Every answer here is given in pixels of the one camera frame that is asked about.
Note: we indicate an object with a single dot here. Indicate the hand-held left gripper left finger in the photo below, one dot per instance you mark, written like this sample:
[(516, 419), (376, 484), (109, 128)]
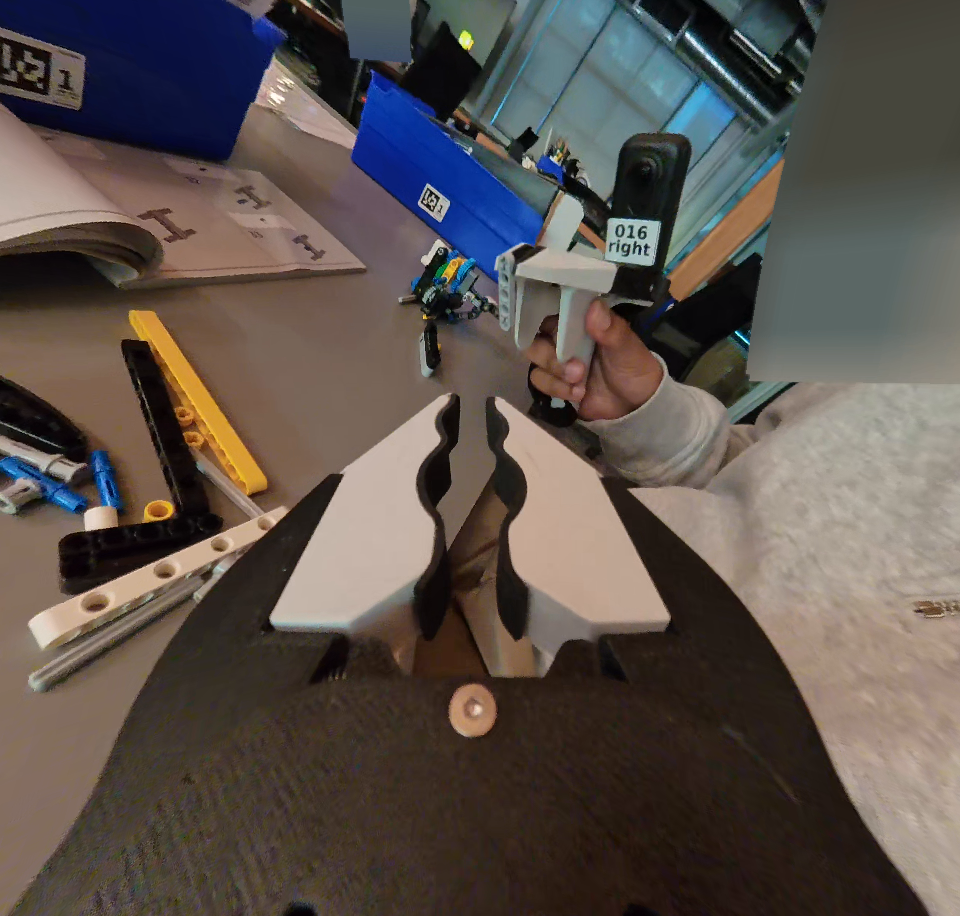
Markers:
[(352, 541)]

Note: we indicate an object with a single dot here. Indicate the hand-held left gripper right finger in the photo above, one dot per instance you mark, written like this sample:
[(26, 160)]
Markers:
[(577, 548)]

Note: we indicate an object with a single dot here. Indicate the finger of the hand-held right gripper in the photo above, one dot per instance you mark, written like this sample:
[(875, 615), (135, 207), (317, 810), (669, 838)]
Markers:
[(570, 269), (562, 222)]

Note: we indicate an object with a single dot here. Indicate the light grey lego beam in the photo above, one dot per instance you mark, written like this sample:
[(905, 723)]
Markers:
[(507, 290)]

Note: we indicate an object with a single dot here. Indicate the small dark grey lego beam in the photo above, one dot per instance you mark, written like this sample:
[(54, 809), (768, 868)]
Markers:
[(430, 350)]

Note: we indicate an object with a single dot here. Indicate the grey lego axle assembly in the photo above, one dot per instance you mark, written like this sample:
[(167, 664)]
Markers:
[(105, 646)]

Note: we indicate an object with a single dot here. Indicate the person's right forearm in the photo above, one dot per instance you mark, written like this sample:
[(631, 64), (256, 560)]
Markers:
[(675, 436)]

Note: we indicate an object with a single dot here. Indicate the multicoloured lego assembly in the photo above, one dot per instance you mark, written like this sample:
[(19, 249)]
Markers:
[(446, 286)]

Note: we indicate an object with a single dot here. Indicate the thin pale lego rod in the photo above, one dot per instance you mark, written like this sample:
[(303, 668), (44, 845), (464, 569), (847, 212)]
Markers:
[(229, 487)]

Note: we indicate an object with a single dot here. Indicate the tan lego pin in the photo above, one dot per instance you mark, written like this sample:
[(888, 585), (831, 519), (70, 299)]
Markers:
[(184, 415), (195, 438)]

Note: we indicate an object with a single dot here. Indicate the yellow lego bush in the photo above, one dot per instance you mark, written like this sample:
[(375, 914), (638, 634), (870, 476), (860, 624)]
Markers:
[(159, 511)]

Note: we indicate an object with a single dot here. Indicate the long yellow lego beam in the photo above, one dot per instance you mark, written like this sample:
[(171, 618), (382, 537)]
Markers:
[(202, 406)]

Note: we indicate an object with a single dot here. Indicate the white lego beam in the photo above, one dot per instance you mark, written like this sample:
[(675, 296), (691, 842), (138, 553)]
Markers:
[(142, 582)]

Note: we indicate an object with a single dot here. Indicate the black angled lego beam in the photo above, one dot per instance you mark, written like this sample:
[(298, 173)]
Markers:
[(161, 436)]

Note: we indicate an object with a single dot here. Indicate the white lego bush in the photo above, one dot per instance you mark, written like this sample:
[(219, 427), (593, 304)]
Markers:
[(101, 519)]

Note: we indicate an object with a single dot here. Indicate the blue lego pin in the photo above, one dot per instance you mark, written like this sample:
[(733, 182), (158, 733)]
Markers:
[(106, 481)]

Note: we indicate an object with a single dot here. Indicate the grey lego connector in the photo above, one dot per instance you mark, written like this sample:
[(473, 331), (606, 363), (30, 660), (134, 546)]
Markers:
[(52, 464)]

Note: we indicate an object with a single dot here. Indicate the blue lego connector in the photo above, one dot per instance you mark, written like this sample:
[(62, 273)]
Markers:
[(45, 487)]

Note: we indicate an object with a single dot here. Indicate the black curved lego panel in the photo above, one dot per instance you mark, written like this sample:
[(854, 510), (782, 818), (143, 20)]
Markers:
[(37, 417)]

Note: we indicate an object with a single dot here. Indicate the lego instruction booklet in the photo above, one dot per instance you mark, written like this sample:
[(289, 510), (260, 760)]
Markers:
[(97, 196)]

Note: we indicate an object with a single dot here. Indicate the person's right hand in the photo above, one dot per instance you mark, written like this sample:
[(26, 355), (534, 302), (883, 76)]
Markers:
[(622, 376)]

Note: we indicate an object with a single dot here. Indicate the wooden desk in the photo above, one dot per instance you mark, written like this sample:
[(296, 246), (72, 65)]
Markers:
[(727, 233)]

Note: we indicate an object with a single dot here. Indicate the shallow blue storage bin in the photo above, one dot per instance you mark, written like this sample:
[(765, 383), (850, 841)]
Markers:
[(450, 173)]

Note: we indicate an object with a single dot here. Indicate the black office chair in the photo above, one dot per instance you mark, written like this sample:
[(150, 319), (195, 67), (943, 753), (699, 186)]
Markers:
[(442, 68)]

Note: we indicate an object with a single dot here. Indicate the person's grey sweatshirt torso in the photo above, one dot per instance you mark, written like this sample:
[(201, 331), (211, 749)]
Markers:
[(840, 631)]

